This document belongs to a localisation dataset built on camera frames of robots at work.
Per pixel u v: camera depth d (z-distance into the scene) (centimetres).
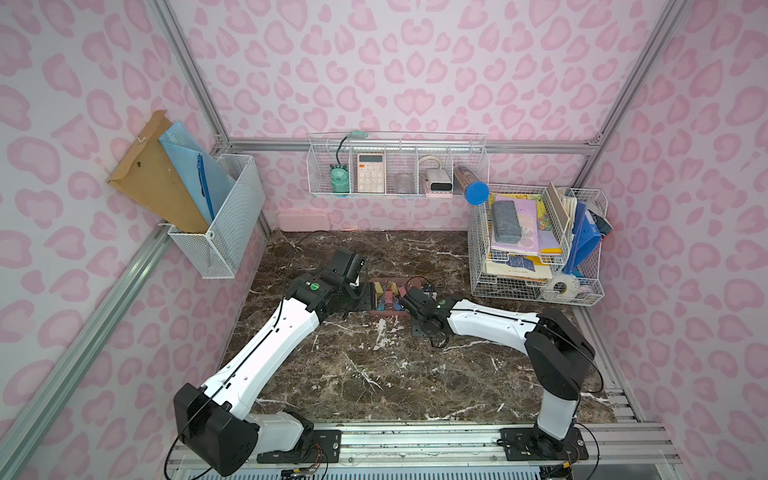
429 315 68
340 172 90
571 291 95
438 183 88
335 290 52
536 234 89
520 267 88
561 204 88
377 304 96
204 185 67
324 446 73
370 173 95
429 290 82
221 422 37
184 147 66
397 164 99
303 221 118
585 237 90
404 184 94
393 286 102
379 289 100
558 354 47
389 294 95
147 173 66
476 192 83
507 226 88
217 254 73
